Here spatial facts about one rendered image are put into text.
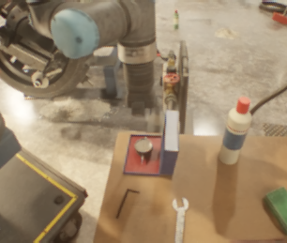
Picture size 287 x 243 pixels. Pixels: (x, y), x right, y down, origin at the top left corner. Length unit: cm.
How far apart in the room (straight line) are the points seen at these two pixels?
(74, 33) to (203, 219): 53
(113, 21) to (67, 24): 8
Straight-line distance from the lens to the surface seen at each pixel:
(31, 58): 140
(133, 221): 63
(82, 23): 40
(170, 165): 66
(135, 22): 47
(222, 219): 65
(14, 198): 99
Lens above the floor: 105
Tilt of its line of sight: 42 degrees down
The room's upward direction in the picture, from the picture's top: 4 degrees counter-clockwise
